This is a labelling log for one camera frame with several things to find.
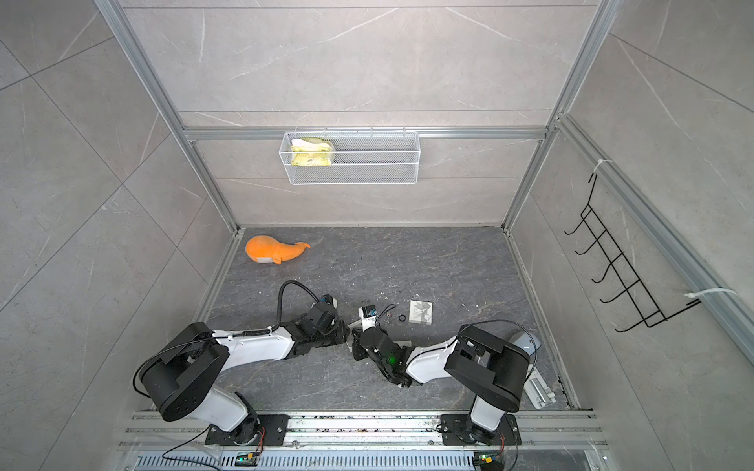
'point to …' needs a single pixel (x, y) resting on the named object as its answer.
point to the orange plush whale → (269, 249)
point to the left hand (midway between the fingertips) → (351, 329)
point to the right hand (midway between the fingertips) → (354, 333)
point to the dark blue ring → (401, 316)
